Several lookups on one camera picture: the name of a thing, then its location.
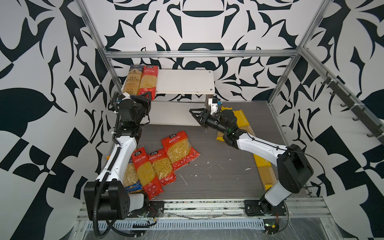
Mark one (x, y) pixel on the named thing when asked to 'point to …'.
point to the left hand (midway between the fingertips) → (150, 88)
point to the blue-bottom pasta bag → (131, 181)
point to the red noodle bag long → (150, 183)
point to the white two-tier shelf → (179, 91)
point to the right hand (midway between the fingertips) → (191, 112)
